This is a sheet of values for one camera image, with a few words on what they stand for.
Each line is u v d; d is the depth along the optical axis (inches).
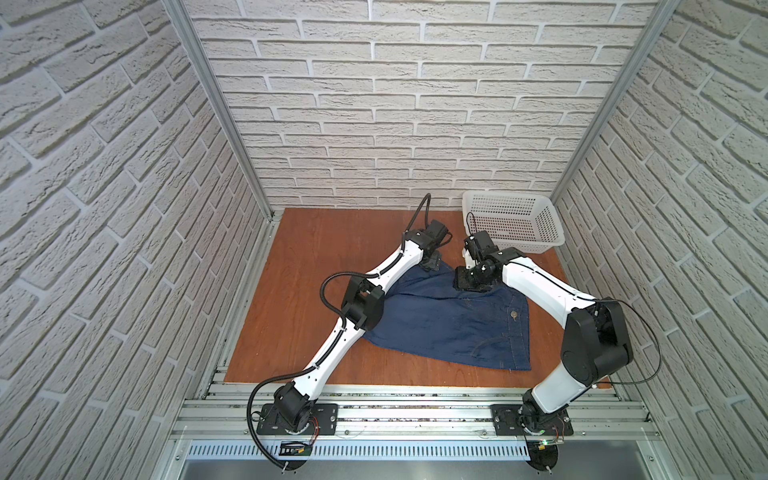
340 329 26.7
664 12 27.3
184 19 27.6
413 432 29.0
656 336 28.9
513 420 29.2
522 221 46.3
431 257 37.3
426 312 34.6
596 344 18.6
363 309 26.8
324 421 28.8
